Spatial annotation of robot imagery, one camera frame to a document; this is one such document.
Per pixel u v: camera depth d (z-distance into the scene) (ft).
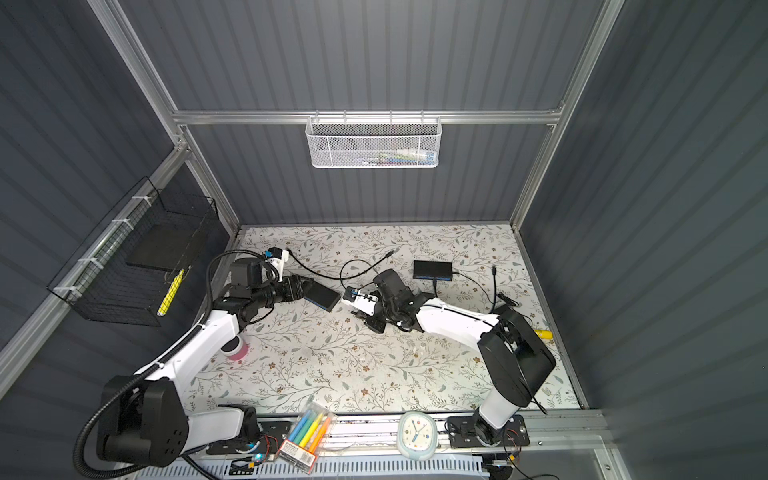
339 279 3.41
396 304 2.19
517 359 1.51
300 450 2.32
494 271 3.47
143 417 1.34
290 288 2.42
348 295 2.41
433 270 3.52
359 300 2.41
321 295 3.26
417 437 2.35
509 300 3.21
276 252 2.48
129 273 2.37
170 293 2.26
